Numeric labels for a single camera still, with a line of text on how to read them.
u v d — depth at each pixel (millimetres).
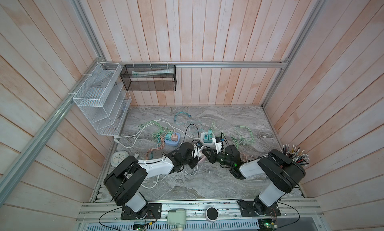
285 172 471
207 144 949
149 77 903
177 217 689
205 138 928
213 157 782
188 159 743
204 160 896
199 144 776
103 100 681
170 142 957
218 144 799
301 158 772
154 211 731
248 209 734
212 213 691
